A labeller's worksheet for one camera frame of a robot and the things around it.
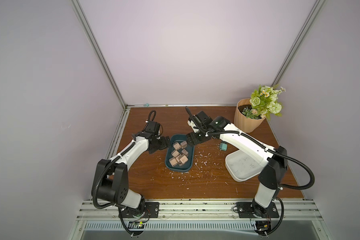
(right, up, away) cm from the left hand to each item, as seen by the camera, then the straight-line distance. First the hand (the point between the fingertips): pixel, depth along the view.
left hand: (167, 144), depth 89 cm
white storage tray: (+45, -13, -1) cm, 47 cm away
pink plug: (+4, -10, -1) cm, 11 cm away
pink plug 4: (+11, -5, +1) cm, 12 cm away
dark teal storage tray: (+13, -11, -6) cm, 18 cm away
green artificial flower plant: (+57, +25, -4) cm, 63 cm away
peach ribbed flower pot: (+49, +13, +7) cm, 51 cm away
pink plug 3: (+5, -2, +6) cm, 8 cm away
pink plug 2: (+5, -6, +1) cm, 8 cm away
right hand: (+14, +5, -10) cm, 18 cm away
